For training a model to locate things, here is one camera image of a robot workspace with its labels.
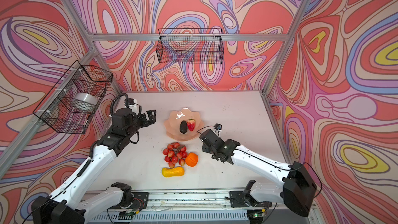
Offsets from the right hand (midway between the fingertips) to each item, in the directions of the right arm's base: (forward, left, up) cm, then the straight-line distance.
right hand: (208, 148), depth 82 cm
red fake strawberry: (+18, +10, -4) cm, 21 cm away
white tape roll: (+13, +57, +26) cm, 64 cm away
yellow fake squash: (-10, +18, -4) cm, 21 cm away
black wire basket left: (+14, +67, +22) cm, 72 cm away
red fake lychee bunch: (-1, +19, -3) cm, 19 cm away
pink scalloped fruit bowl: (+19, +22, -5) cm, 30 cm away
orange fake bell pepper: (-5, +9, -2) cm, 11 cm away
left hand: (+14, +30, +16) cm, 37 cm away
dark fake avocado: (+17, +15, -4) cm, 23 cm away
